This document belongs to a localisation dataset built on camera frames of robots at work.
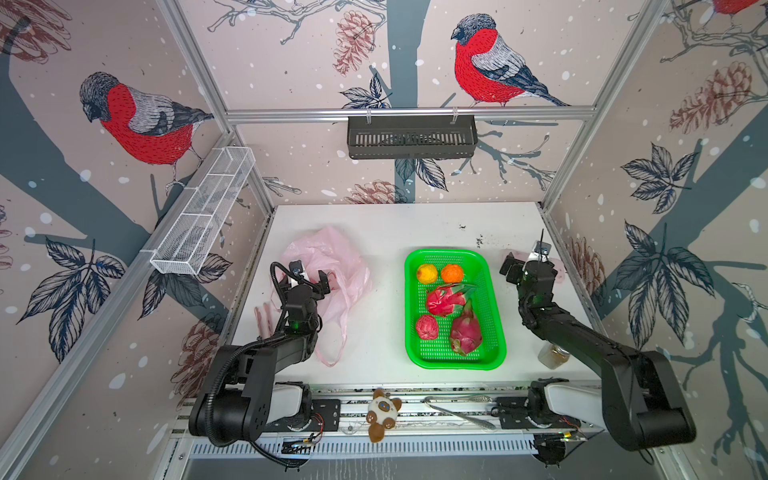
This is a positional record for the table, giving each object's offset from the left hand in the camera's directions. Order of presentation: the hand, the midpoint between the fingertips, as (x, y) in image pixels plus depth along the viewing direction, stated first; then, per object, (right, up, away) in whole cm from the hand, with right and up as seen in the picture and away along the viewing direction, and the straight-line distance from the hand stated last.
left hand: (301, 271), depth 87 cm
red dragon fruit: (+42, -8, -1) cm, 43 cm away
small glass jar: (+71, -22, -7) cm, 75 cm away
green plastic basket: (+46, -14, +3) cm, 48 cm away
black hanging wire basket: (+34, +45, +17) cm, 59 cm away
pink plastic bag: (+14, -2, 0) cm, 14 cm away
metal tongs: (+49, -36, -14) cm, 62 cm away
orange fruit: (+46, -1, +6) cm, 47 cm away
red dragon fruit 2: (+47, -16, -7) cm, 50 cm away
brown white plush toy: (+25, -33, -15) cm, 44 cm away
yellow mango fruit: (+38, -2, +8) cm, 39 cm away
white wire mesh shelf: (-24, +17, -9) cm, 31 cm away
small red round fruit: (+37, -15, -5) cm, 40 cm away
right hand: (+67, +3, 0) cm, 67 cm away
